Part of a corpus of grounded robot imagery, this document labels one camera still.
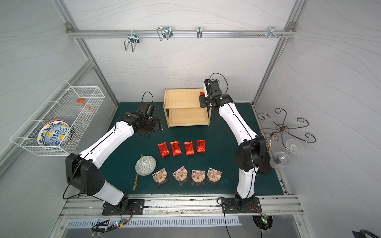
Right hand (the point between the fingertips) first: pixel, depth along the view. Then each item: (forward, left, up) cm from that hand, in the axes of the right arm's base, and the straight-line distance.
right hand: (205, 98), depth 86 cm
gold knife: (-40, +38, -27) cm, 61 cm away
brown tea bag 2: (-36, +13, -27) cm, 47 cm away
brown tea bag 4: (-35, -6, -27) cm, 45 cm away
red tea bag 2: (-20, +18, -25) cm, 37 cm away
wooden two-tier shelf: (-1, +15, -7) cm, 16 cm away
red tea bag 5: (+2, +2, +1) cm, 3 cm away
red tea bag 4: (-18, +2, -25) cm, 31 cm away
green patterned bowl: (-33, +34, -25) cm, 54 cm away
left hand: (-16, +26, -8) cm, 32 cm away
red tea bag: (-22, +25, -25) cm, 42 cm away
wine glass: (-35, -34, -4) cm, 49 cm away
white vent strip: (-58, +3, -28) cm, 64 cm away
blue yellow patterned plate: (-33, +64, +8) cm, 73 cm away
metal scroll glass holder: (-23, -36, +3) cm, 43 cm away
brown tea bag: (-38, +25, -27) cm, 53 cm away
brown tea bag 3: (-36, +3, -27) cm, 46 cm away
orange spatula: (-10, +66, +6) cm, 67 cm away
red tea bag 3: (-20, +9, -25) cm, 34 cm away
